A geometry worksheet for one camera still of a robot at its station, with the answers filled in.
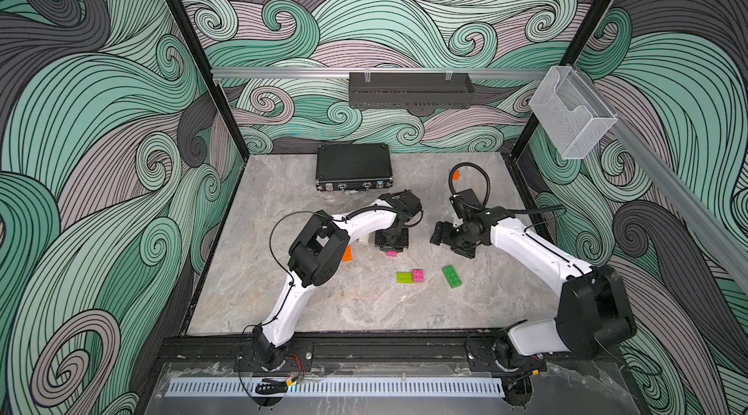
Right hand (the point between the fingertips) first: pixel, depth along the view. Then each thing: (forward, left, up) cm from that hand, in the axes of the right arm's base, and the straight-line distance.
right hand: (438, 244), depth 85 cm
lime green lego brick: (-8, +10, -6) cm, 14 cm away
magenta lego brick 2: (+1, +14, -7) cm, 16 cm away
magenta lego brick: (-7, +6, -6) cm, 11 cm away
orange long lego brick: (+1, +28, -8) cm, 29 cm away
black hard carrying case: (+36, +27, -4) cm, 45 cm away
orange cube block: (+34, -14, -7) cm, 37 cm away
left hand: (+2, +12, -6) cm, 13 cm away
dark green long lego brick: (-7, -4, -6) cm, 10 cm away
